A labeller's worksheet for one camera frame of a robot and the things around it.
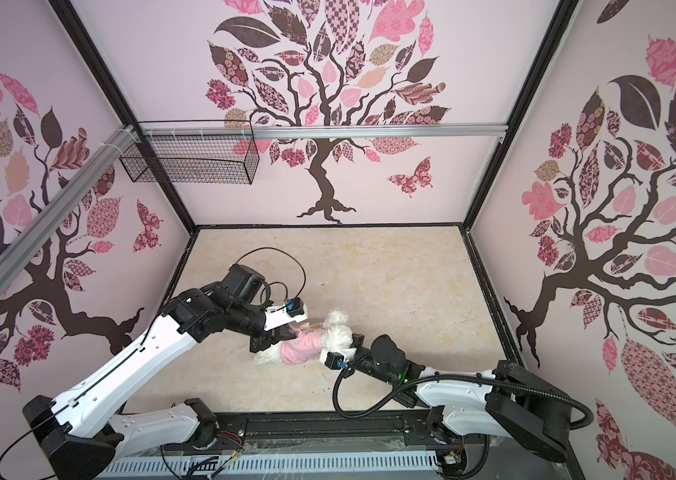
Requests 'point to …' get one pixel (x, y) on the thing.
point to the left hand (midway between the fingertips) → (288, 337)
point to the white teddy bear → (335, 334)
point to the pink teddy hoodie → (305, 346)
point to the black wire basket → (193, 152)
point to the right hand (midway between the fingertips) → (326, 334)
